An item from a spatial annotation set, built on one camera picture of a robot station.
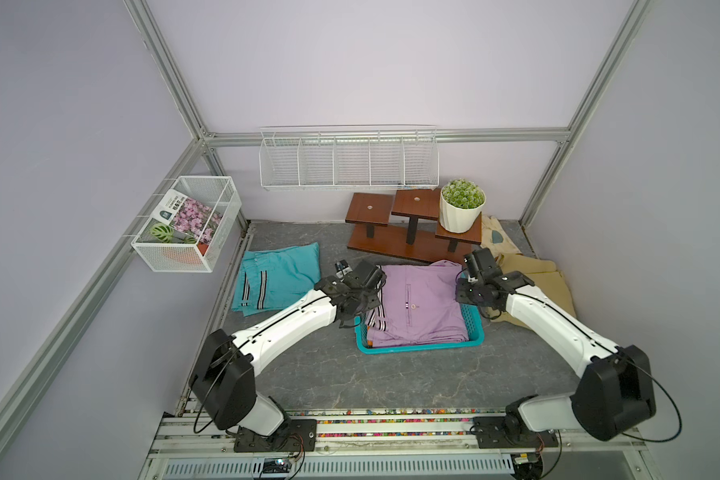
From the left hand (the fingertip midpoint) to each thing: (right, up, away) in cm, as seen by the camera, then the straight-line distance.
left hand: (370, 302), depth 82 cm
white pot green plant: (+27, +29, +5) cm, 40 cm away
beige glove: (+48, +20, +33) cm, 62 cm away
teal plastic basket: (+29, -7, +1) cm, 30 cm away
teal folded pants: (-34, +5, +20) cm, 39 cm away
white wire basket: (-52, +15, -9) cm, 55 cm away
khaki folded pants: (+60, +4, +17) cm, 62 cm away
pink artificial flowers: (-44, +22, -7) cm, 50 cm away
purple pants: (+15, -2, +8) cm, 17 cm away
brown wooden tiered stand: (+13, +24, +22) cm, 35 cm away
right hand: (+27, +3, +5) cm, 28 cm away
